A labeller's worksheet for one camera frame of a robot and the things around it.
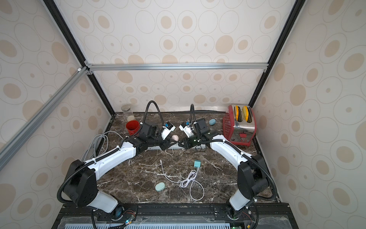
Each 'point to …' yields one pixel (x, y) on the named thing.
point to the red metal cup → (133, 127)
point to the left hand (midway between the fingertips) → (177, 139)
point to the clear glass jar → (127, 110)
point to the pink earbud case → (175, 137)
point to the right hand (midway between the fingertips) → (184, 142)
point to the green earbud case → (160, 187)
